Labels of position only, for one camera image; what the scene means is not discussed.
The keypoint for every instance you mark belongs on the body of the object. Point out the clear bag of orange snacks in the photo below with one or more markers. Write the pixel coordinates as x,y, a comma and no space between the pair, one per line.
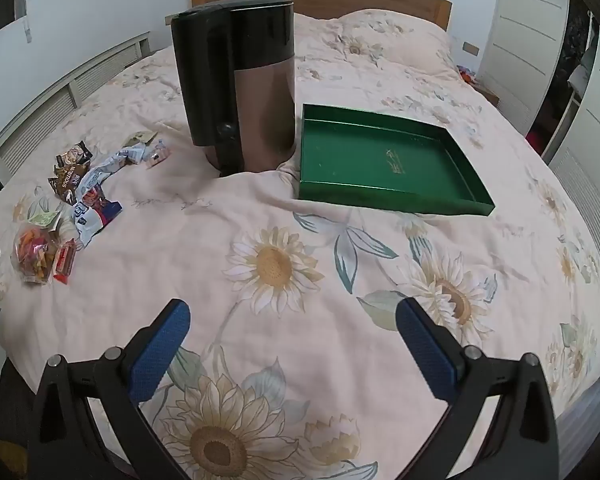
32,255

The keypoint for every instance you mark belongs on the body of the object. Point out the bed with floral cover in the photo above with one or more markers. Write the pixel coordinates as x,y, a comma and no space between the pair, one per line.
330,285

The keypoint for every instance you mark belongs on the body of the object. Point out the green cardboard box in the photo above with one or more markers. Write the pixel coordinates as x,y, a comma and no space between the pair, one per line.
380,160

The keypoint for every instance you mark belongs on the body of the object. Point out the floral pink pillow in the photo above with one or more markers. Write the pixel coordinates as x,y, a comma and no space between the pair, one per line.
395,35

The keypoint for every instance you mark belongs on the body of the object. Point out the dark brown snack packet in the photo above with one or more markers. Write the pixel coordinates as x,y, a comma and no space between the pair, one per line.
65,185
74,156

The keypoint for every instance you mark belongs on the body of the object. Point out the white wall fixture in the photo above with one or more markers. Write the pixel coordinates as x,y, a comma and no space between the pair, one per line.
28,22

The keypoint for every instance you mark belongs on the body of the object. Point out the white slatted wall panel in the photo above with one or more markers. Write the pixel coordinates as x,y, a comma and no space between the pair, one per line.
45,105

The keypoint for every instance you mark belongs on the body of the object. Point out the white blue red snack packet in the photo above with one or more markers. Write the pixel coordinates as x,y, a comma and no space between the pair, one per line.
92,217

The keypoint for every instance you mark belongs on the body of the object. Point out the beige green snack packet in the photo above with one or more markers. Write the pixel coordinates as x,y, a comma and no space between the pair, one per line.
141,137

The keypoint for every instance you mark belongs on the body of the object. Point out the long white snack wrapper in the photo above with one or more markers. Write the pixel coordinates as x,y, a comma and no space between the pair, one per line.
107,170

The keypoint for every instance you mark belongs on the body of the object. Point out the wooden nightstand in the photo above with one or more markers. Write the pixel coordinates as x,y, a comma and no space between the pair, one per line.
487,94

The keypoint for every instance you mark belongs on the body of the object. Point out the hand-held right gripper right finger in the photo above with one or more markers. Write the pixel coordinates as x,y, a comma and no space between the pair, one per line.
427,350

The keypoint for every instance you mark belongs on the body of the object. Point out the brown and black bin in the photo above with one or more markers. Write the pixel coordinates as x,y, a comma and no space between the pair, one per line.
260,110

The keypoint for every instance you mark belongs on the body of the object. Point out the red candy bar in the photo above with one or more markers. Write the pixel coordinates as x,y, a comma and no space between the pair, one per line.
65,262

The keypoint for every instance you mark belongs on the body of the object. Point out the small light green packet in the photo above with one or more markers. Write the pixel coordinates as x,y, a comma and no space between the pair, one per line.
47,219

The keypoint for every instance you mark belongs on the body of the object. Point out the clear candy bag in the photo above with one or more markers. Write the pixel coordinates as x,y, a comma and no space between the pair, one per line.
157,156

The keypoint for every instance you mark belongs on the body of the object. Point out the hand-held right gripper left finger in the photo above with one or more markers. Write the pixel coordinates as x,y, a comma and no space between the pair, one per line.
160,355

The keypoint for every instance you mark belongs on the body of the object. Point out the white wardrobe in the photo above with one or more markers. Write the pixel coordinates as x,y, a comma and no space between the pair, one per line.
525,35

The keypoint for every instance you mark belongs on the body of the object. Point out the wall socket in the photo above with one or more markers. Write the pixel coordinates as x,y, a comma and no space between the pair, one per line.
471,48

